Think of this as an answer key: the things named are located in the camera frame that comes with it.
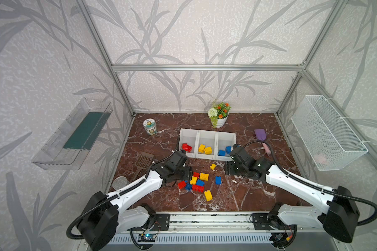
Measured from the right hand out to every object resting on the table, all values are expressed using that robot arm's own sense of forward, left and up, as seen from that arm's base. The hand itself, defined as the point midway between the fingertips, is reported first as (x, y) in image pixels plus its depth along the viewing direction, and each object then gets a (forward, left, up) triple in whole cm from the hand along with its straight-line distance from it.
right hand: (227, 162), depth 82 cm
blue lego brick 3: (-7, +15, -10) cm, 19 cm away
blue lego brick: (+10, +1, -8) cm, 13 cm away
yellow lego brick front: (-14, +10, -9) cm, 20 cm away
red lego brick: (+15, +24, -7) cm, 29 cm away
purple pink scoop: (+27, -28, -11) cm, 40 cm away
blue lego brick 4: (-5, +5, -11) cm, 13 cm away
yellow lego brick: (+14, +14, -8) cm, 21 cm away
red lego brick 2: (+14, +21, -8) cm, 27 cm away
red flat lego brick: (-10, +16, -9) cm, 21 cm away
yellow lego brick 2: (+13, +10, -9) cm, 18 cm away
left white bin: (+26, +21, -13) cm, 36 cm away
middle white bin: (+23, +9, -11) cm, 27 cm away
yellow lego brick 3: (-4, +13, -11) cm, 17 cm away
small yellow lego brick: (+2, +7, -10) cm, 12 cm away
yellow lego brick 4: (-7, +18, -8) cm, 21 cm away
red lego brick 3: (-3, +17, -10) cm, 20 cm away
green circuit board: (-32, +39, -11) cm, 52 cm away
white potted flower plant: (+33, +2, +1) cm, 33 cm away
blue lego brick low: (-9, +21, -10) cm, 25 cm away
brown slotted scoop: (+7, +49, -12) cm, 51 cm away
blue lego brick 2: (+14, -4, -10) cm, 18 cm away
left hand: (-2, +20, -3) cm, 20 cm away
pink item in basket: (-2, -42, +10) cm, 43 cm away
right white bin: (+20, 0, -9) cm, 22 cm away
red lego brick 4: (-8, +25, -12) cm, 29 cm away
